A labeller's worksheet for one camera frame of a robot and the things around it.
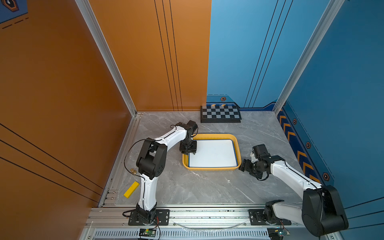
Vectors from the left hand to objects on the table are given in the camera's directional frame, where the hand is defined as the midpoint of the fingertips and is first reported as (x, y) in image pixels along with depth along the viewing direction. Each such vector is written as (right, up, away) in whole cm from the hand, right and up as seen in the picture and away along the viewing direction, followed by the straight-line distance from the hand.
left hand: (193, 150), depth 94 cm
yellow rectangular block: (-34, -19, -14) cm, 41 cm away
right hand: (+30, -10, -7) cm, 32 cm away
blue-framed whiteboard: (+15, -1, -1) cm, 15 cm away
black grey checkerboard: (+20, +25, +21) cm, 39 cm away
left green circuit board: (-21, -36, -23) cm, 47 cm away
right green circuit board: (+40, -35, -24) cm, 59 cm away
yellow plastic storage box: (+13, +8, +6) cm, 17 cm away
